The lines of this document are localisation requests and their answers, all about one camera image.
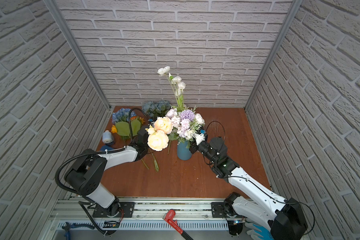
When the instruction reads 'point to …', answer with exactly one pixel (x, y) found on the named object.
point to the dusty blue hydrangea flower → (156, 109)
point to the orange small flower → (113, 129)
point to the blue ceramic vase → (183, 153)
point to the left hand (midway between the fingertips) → (173, 127)
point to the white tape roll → (107, 137)
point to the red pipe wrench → (169, 216)
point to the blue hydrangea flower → (123, 114)
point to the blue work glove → (263, 232)
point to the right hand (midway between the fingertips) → (186, 131)
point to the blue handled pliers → (69, 226)
